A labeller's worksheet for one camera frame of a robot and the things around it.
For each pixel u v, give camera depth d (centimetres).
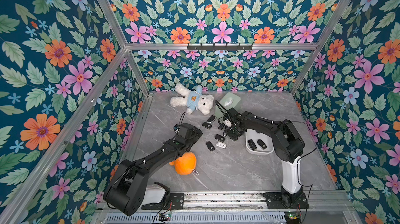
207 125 99
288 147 53
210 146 91
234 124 73
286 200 65
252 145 91
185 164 77
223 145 91
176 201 74
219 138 95
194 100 104
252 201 75
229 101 104
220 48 93
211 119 104
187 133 68
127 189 41
